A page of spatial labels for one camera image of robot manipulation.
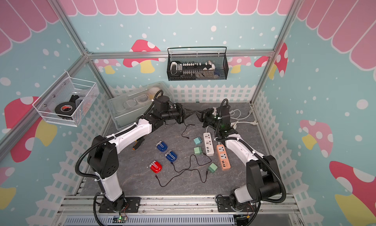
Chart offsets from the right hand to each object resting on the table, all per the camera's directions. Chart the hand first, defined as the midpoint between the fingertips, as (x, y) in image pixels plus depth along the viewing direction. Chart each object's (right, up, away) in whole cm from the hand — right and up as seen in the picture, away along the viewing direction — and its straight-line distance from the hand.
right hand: (193, 108), depth 79 cm
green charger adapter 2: (+3, -26, +13) cm, 29 cm away
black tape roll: (-62, -1, -9) cm, 62 cm away
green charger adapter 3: (+11, -34, +6) cm, 37 cm away
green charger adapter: (+3, -20, +18) cm, 27 cm away
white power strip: (+10, -23, +15) cm, 29 cm away
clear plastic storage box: (-42, 0, +10) cm, 43 cm away
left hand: (+1, -2, 0) cm, 2 cm away
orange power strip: (+18, -31, +8) cm, 37 cm away
